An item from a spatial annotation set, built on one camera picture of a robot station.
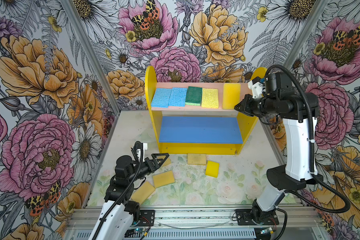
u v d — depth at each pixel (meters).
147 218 0.73
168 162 0.94
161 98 0.69
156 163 0.62
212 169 0.90
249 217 0.74
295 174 0.43
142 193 0.81
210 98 0.69
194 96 0.70
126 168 0.55
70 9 0.71
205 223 0.73
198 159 0.94
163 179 0.86
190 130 0.92
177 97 0.70
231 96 0.65
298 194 0.48
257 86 0.56
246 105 0.53
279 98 0.43
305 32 0.80
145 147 0.68
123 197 0.53
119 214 0.51
